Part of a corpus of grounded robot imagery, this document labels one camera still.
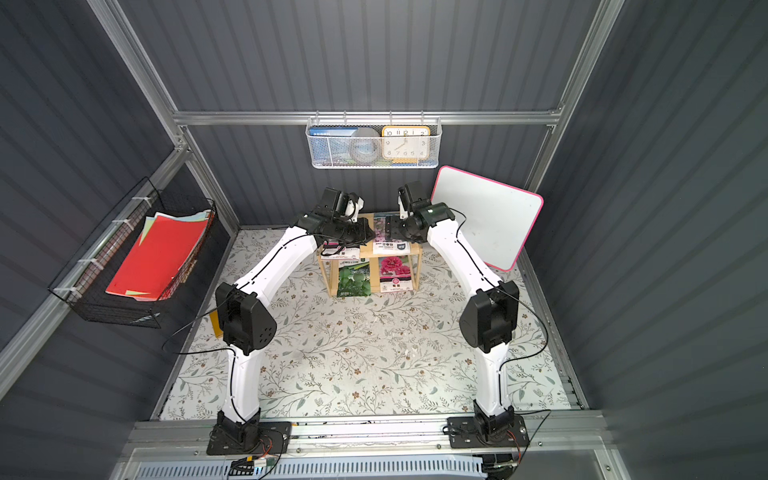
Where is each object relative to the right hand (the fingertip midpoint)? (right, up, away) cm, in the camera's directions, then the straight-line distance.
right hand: (403, 228), depth 88 cm
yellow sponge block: (-59, -29, +5) cm, 66 cm away
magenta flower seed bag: (-21, -7, -4) cm, 22 cm away
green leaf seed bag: (-16, -17, +13) cm, 27 cm away
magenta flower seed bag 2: (-2, -15, +14) cm, 21 cm away
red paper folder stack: (-60, -6, -15) cm, 62 cm away
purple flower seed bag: (-6, -5, -2) cm, 8 cm away
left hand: (-9, -1, -1) cm, 9 cm away
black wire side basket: (-67, -15, -28) cm, 74 cm away
